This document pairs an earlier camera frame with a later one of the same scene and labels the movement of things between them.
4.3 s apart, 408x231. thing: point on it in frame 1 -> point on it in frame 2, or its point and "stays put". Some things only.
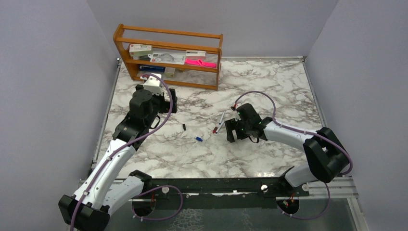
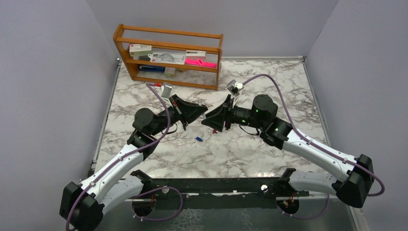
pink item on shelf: x=197 y=61 stays put
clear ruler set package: x=171 y=57 stays put
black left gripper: x=166 y=106 -> x=185 y=111
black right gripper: x=231 y=124 -> x=216 y=119
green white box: x=140 y=52 stays put
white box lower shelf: x=169 y=72 stays put
